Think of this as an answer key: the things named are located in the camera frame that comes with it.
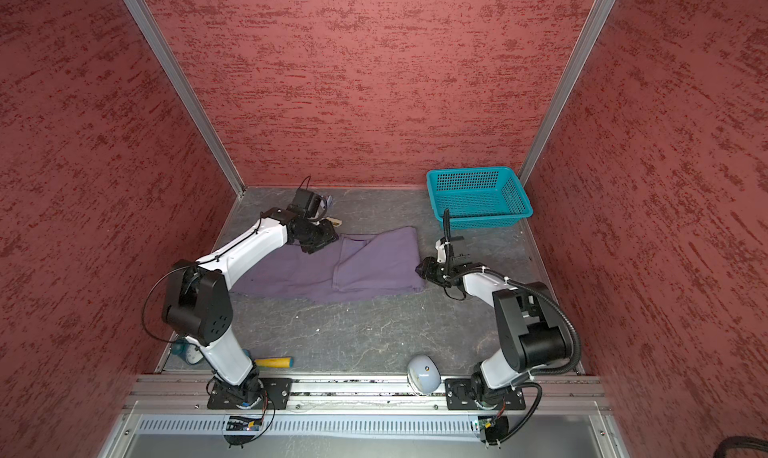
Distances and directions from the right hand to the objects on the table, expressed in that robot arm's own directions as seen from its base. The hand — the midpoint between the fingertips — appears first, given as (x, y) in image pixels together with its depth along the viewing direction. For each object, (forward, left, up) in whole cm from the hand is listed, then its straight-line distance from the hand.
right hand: (418, 275), depth 93 cm
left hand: (+6, +26, +8) cm, 28 cm away
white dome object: (-29, +2, +5) cm, 30 cm away
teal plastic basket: (+36, -28, -2) cm, 45 cm away
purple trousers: (+5, +13, +1) cm, 14 cm away
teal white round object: (-22, +62, +4) cm, 66 cm away
